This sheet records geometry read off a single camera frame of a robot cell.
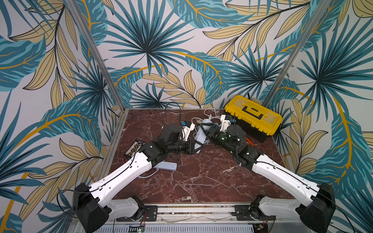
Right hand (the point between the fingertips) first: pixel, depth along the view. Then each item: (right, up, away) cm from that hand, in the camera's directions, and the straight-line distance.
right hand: (200, 126), depth 70 cm
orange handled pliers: (+37, -11, +31) cm, 49 cm away
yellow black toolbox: (+39, +2, +22) cm, 45 cm away
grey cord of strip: (-28, -29, +16) cm, 43 cm away
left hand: (0, -10, -2) cm, 10 cm away
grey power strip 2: (0, -4, -3) cm, 5 cm away
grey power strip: (-18, -24, +16) cm, 34 cm away
